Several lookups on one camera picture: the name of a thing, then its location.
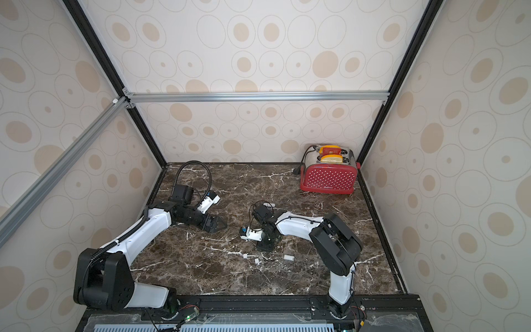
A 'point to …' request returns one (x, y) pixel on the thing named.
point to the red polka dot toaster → (337, 178)
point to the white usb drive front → (289, 257)
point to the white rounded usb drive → (269, 205)
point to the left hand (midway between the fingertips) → (222, 220)
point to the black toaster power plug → (296, 170)
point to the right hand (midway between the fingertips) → (261, 248)
